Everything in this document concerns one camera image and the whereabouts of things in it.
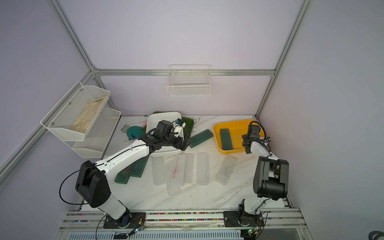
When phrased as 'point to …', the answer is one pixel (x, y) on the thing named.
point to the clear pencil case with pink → (179, 167)
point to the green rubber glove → (134, 131)
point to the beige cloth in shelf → (82, 123)
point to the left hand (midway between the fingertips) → (183, 140)
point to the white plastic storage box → (153, 119)
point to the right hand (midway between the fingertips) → (247, 142)
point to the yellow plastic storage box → (237, 129)
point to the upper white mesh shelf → (74, 115)
